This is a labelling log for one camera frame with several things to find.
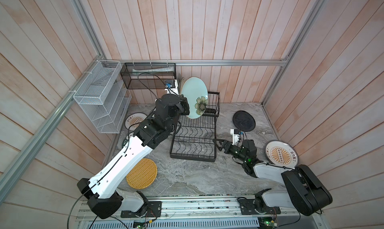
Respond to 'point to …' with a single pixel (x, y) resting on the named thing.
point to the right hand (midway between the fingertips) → (216, 141)
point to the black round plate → (243, 121)
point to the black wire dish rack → (195, 139)
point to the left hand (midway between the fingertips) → (183, 99)
